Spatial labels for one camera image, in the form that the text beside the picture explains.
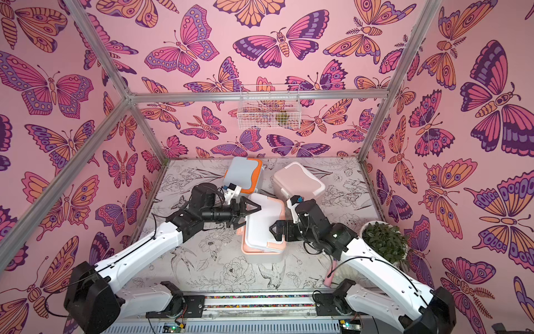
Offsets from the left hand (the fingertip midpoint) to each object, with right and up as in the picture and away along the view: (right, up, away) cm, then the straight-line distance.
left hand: (259, 213), depth 71 cm
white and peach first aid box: (0, -10, -1) cm, 10 cm away
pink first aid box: (+15, +11, +22) cm, 29 cm away
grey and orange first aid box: (-8, +15, +25) cm, 30 cm away
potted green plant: (+43, -9, -1) cm, 44 cm away
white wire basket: (+3, +45, +24) cm, 51 cm away
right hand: (+7, -5, +3) cm, 10 cm away
